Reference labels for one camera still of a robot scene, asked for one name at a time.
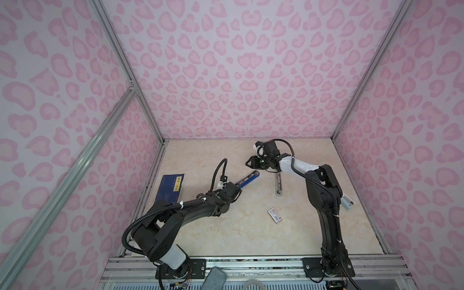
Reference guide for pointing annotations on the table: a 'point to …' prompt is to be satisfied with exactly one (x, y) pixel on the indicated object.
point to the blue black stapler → (248, 180)
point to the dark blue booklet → (171, 188)
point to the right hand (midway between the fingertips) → (250, 162)
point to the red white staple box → (275, 215)
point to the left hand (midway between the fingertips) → (219, 193)
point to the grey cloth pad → (215, 280)
